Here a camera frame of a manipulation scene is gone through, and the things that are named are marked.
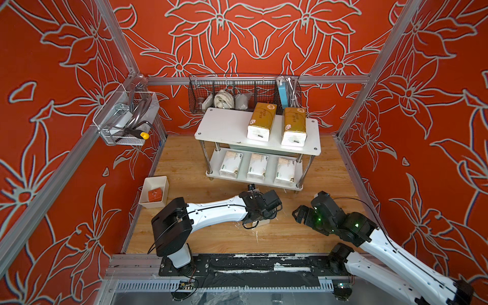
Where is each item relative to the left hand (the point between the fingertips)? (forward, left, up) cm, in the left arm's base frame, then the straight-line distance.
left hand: (266, 213), depth 80 cm
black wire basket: (+52, +27, +27) cm, 65 cm away
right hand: (-3, -12, +4) cm, 13 cm away
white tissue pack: (+22, +17, +4) cm, 29 cm away
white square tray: (+14, +58, -4) cm, 60 cm away
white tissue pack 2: (+22, +4, +5) cm, 23 cm away
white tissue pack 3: (+20, -9, +4) cm, 23 cm away
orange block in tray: (+6, +52, -1) cm, 52 cm away
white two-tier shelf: (+22, +21, +27) cm, 41 cm away
